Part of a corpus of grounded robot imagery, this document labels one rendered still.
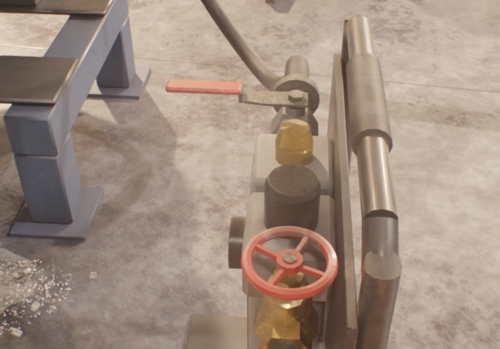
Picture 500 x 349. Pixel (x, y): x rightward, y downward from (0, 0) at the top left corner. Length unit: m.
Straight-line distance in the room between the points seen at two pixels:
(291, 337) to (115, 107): 1.15
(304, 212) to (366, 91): 0.11
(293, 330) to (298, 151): 0.19
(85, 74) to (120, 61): 0.31
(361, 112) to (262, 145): 0.17
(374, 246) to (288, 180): 0.14
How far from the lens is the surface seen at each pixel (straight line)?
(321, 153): 0.67
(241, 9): 2.04
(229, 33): 1.29
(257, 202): 0.61
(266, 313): 0.54
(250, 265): 0.50
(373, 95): 0.56
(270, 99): 0.73
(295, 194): 0.55
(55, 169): 1.21
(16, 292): 1.21
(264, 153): 0.67
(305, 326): 0.54
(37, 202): 1.28
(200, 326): 1.10
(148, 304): 1.14
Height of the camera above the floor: 0.87
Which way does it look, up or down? 38 degrees down
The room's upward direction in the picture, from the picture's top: straight up
